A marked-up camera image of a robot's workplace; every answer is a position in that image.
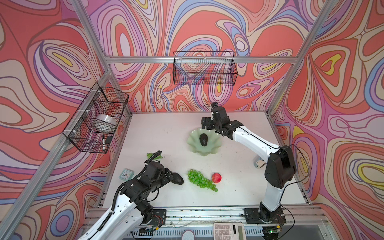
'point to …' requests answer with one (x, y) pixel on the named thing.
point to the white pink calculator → (229, 231)
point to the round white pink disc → (188, 235)
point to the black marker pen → (103, 143)
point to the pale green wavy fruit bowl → (213, 144)
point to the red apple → (216, 177)
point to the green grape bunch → (196, 177)
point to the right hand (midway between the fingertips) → (209, 123)
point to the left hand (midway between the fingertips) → (170, 176)
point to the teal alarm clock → (126, 174)
